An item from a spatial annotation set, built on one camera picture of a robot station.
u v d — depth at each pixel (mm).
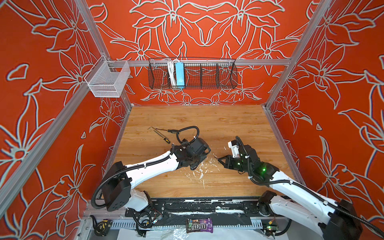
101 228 659
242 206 743
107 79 941
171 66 876
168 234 671
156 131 1036
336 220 393
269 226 688
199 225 679
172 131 1022
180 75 893
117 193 399
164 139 987
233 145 725
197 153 598
